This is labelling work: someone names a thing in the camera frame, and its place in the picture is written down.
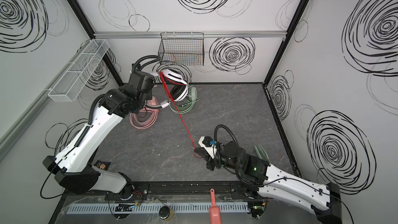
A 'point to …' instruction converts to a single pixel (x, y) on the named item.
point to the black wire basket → (182, 48)
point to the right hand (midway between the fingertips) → (194, 153)
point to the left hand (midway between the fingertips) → (142, 86)
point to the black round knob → (164, 212)
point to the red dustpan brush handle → (214, 211)
